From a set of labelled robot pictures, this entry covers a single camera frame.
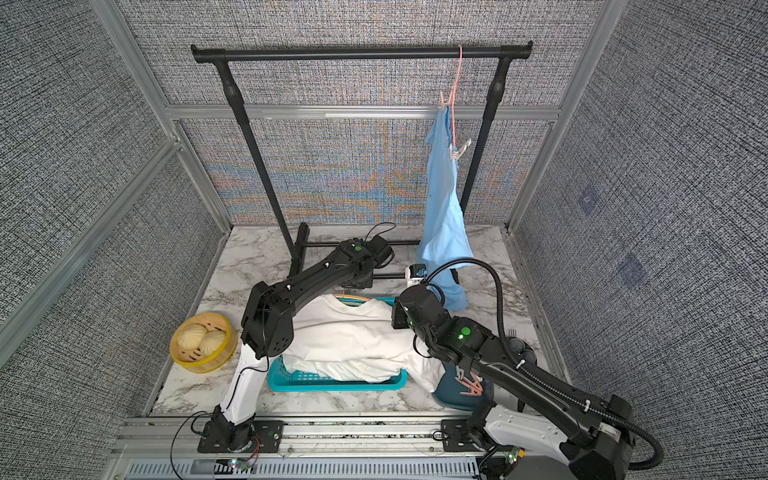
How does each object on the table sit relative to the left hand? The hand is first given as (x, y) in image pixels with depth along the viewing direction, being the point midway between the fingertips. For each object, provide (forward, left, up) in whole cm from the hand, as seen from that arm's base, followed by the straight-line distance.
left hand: (361, 279), depth 93 cm
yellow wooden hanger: (-7, +3, +1) cm, 8 cm away
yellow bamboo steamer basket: (-17, +45, -4) cm, 48 cm away
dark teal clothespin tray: (-31, -23, -9) cm, 40 cm away
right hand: (-14, -9, +14) cm, 22 cm away
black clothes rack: (+26, +25, -6) cm, 37 cm away
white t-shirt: (-21, +2, +2) cm, 21 cm away
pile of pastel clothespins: (-31, -30, -7) cm, 43 cm away
